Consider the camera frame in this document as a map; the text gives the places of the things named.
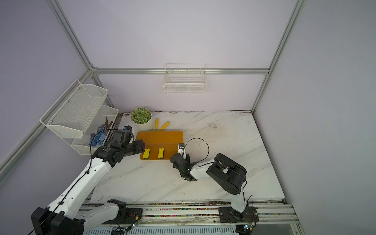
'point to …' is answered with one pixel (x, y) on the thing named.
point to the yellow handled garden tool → (156, 124)
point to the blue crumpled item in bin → (99, 140)
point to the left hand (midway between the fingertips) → (139, 147)
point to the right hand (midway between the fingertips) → (179, 156)
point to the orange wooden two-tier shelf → (160, 145)
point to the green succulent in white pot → (142, 118)
